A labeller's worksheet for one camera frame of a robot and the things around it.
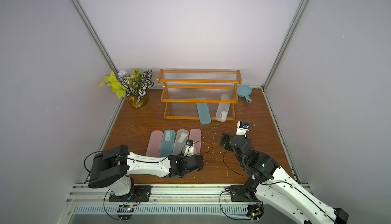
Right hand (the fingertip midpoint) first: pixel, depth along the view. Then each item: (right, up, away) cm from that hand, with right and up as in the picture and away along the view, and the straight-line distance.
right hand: (229, 133), depth 73 cm
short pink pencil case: (-17, -6, +20) cm, 27 cm away
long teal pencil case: (-34, -10, +18) cm, 40 cm away
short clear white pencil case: (+1, +8, +28) cm, 29 cm away
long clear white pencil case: (-25, -6, +20) cm, 33 cm away
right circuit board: (+12, -36, -3) cm, 38 cm away
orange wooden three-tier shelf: (-27, +23, +31) cm, 48 cm away
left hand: (-14, -17, +10) cm, 24 cm away
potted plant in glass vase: (-55, +25, +17) cm, 62 cm away
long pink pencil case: (-42, -11, +18) cm, 47 cm away
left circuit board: (-50, -38, -1) cm, 63 cm away
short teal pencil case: (-11, +7, +29) cm, 32 cm away
